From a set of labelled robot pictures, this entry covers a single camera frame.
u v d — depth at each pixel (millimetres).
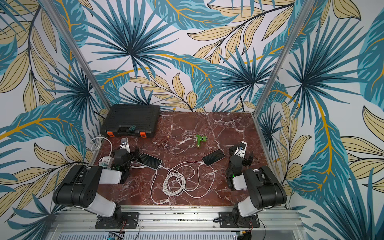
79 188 453
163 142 1006
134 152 858
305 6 680
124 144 793
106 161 902
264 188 476
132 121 1021
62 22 732
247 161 765
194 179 871
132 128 977
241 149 738
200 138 1032
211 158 942
